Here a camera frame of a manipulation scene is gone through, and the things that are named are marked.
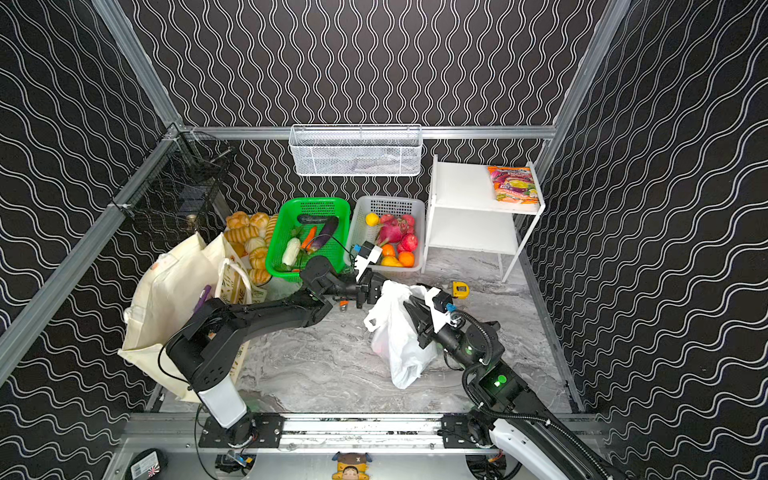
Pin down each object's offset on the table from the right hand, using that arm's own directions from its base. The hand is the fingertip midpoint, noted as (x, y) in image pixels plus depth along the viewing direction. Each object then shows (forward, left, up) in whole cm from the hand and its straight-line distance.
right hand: (410, 300), depth 69 cm
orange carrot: (+38, +36, -20) cm, 56 cm away
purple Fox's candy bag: (+7, +57, -10) cm, 59 cm away
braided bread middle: (+41, +59, -20) cm, 75 cm away
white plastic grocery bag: (-7, +4, -5) cm, 9 cm away
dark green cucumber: (+49, +37, -20) cm, 64 cm away
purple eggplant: (+42, +30, -21) cm, 56 cm away
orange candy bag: (+31, -28, +9) cm, 43 cm away
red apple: (+33, -1, -17) cm, 37 cm away
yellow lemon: (+49, +13, -21) cm, 55 cm away
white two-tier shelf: (+26, -20, +5) cm, 33 cm away
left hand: (-1, +1, +3) cm, 3 cm away
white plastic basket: (+54, +3, -18) cm, 57 cm away
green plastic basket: (+44, +45, -16) cm, 65 cm away
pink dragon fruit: (+37, +5, -14) cm, 40 cm away
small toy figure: (-30, +14, -23) cm, 40 cm away
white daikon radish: (+32, +41, -20) cm, 56 cm away
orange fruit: (+27, 0, -19) cm, 33 cm away
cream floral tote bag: (+4, +61, -2) cm, 61 cm away
